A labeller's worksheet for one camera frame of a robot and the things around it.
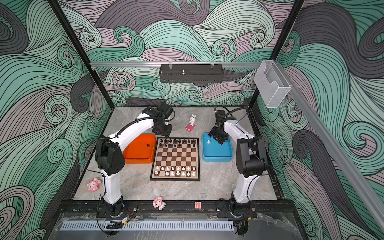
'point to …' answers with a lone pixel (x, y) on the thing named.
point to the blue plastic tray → (213, 151)
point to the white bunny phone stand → (191, 126)
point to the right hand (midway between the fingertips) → (213, 137)
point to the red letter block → (197, 205)
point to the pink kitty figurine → (93, 184)
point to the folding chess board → (176, 159)
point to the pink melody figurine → (158, 202)
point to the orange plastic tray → (142, 150)
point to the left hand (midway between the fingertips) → (167, 132)
